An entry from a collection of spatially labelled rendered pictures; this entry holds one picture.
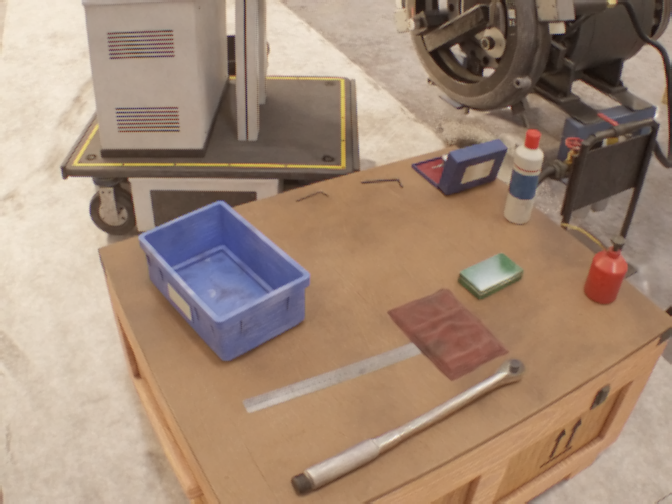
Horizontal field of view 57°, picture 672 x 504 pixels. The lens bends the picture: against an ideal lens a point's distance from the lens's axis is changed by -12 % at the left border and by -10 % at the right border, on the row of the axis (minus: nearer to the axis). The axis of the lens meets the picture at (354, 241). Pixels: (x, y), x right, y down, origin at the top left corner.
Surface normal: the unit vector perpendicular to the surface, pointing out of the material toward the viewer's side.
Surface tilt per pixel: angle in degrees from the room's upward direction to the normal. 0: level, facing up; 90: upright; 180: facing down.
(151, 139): 90
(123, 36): 90
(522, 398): 0
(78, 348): 0
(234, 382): 0
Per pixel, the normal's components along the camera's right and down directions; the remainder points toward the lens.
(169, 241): 0.66, 0.48
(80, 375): 0.05, -0.79
